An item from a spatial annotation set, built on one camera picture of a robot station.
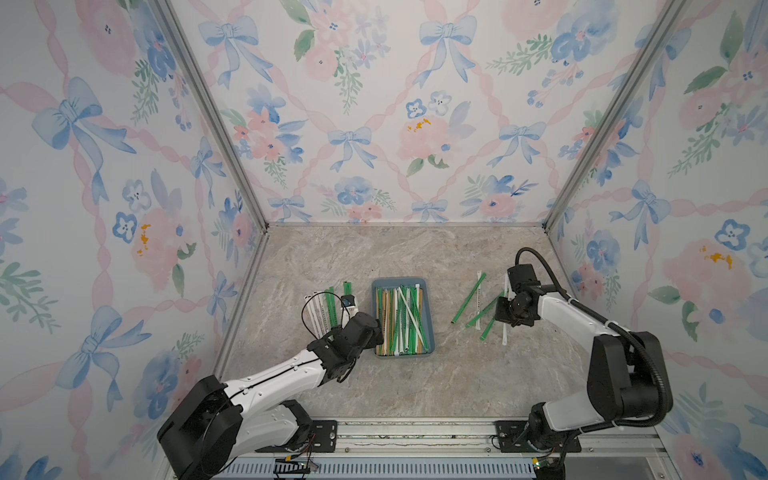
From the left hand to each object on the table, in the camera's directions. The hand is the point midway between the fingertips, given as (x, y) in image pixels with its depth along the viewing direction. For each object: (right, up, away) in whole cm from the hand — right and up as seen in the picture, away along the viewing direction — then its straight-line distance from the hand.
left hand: (370, 323), depth 86 cm
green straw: (+7, -1, +7) cm, 10 cm away
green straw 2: (+36, -3, +7) cm, 37 cm away
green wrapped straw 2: (-15, +7, +17) cm, 23 cm away
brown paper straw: (+16, +4, +12) cm, 20 cm away
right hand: (+42, +2, +6) cm, 42 cm away
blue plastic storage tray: (+10, +3, +11) cm, 15 cm away
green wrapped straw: (-9, +8, +17) cm, 21 cm away
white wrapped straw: (-20, +2, +10) cm, 23 cm away
